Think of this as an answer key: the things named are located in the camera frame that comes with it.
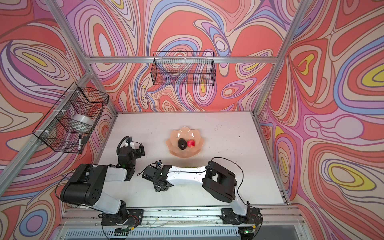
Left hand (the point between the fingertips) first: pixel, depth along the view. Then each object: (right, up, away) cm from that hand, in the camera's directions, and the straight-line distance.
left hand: (135, 144), depth 93 cm
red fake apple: (+36, 0, +3) cm, 36 cm away
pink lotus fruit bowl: (+32, +6, +12) cm, 35 cm away
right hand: (+21, -23, -11) cm, 33 cm away
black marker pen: (-19, +3, -21) cm, 29 cm away
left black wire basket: (-22, +12, -24) cm, 35 cm away
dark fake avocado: (+30, 0, +2) cm, 30 cm away
